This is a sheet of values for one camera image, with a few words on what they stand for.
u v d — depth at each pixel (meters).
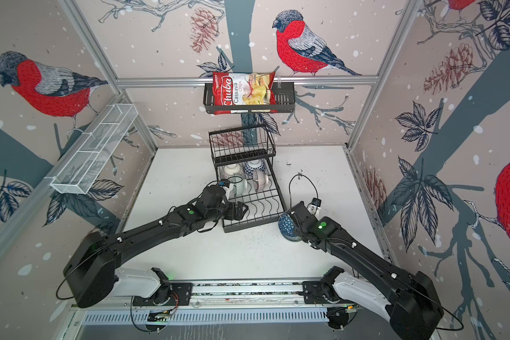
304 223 0.60
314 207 0.73
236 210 0.73
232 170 1.03
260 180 0.93
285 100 0.94
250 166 1.04
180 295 0.73
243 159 1.14
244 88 0.87
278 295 0.75
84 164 0.73
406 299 0.39
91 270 0.41
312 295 0.73
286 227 0.85
